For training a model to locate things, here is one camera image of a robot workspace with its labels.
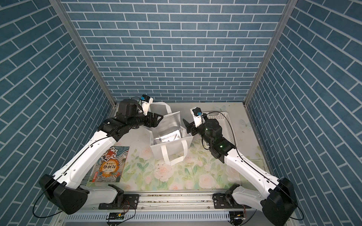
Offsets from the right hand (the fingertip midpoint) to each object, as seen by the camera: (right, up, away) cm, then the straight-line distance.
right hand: (192, 116), depth 73 cm
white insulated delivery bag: (-15, -16, +20) cm, 30 cm away
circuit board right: (+23, -51, -2) cm, 56 cm away
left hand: (-16, 0, 0) cm, 16 cm away
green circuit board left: (-39, -52, -1) cm, 65 cm away
